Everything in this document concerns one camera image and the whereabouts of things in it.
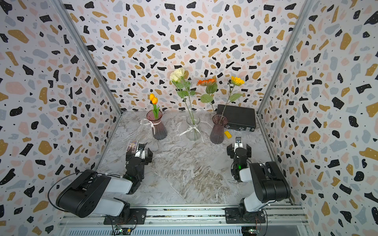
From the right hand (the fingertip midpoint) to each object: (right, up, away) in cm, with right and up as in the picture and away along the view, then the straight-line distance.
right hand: (241, 144), depth 93 cm
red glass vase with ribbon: (-54, +8, +5) cm, 54 cm away
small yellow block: (-6, +5, +14) cm, 16 cm away
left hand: (-62, -2, -5) cm, 62 cm away
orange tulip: (-63, +35, +20) cm, 75 cm away
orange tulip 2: (-53, +22, -2) cm, 58 cm away
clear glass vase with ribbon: (-30, +7, +7) cm, 32 cm away
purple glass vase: (-13, +5, +17) cm, 22 cm away
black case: (+4, +17, +18) cm, 25 cm away
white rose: (-32, +33, +2) cm, 46 cm away
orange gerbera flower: (-20, +34, -7) cm, 40 cm away
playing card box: (-72, -2, +7) cm, 72 cm away
